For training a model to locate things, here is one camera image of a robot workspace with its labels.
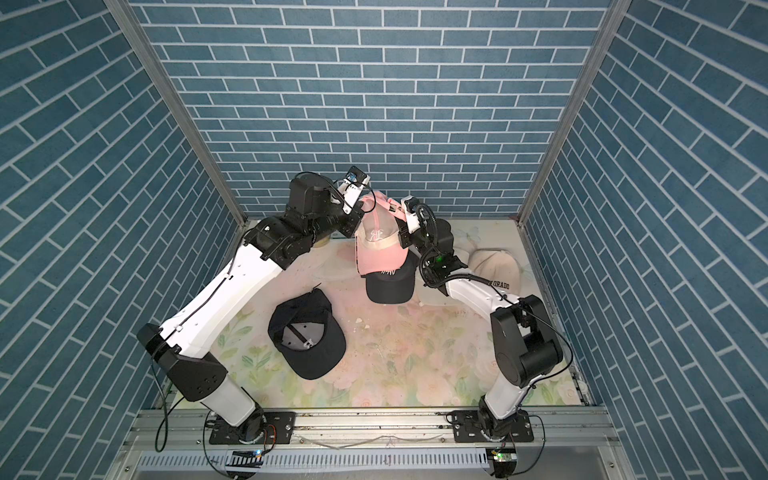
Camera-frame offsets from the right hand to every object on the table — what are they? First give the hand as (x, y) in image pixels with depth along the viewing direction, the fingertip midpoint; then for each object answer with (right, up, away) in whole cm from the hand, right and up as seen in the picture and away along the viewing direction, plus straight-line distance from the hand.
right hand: (406, 212), depth 84 cm
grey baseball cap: (-4, -23, +16) cm, 29 cm away
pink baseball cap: (-8, -10, 0) cm, 13 cm away
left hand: (-9, +1, -14) cm, 17 cm away
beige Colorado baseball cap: (+31, -17, +12) cm, 37 cm away
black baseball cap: (-29, -37, +5) cm, 47 cm away
